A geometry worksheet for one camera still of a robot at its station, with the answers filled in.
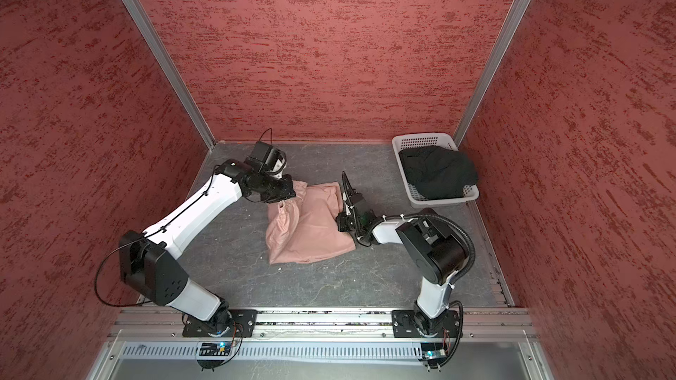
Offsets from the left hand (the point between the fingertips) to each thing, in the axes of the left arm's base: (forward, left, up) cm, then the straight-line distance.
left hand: (293, 199), depth 81 cm
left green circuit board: (-38, +19, -19) cm, 46 cm away
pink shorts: (-2, -2, -16) cm, 16 cm away
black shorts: (+15, -50, -5) cm, 53 cm away
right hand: (+1, -13, -18) cm, 22 cm away
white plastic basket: (+37, -41, -10) cm, 56 cm away
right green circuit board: (-38, -41, -18) cm, 59 cm away
